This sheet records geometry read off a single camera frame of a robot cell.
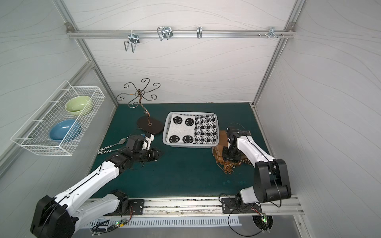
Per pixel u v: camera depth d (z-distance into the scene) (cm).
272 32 76
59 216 38
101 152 93
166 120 98
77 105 73
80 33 78
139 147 64
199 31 72
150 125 106
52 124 65
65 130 66
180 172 84
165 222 70
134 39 78
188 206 75
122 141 96
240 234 65
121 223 68
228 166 87
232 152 73
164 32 76
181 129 91
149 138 74
